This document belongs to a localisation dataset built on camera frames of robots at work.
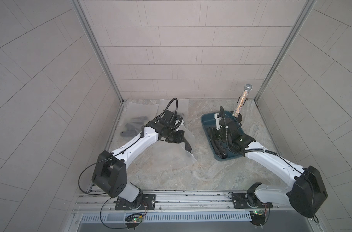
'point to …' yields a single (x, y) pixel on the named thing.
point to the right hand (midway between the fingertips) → (207, 129)
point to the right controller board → (258, 217)
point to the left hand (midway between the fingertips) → (186, 139)
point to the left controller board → (132, 221)
